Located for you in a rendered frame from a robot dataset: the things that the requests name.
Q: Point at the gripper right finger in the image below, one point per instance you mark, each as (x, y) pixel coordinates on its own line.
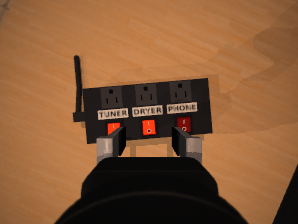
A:
(186, 145)

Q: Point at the black power strip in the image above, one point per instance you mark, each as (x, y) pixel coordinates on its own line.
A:
(147, 110)

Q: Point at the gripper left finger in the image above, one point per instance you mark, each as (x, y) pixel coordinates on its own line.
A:
(111, 145)

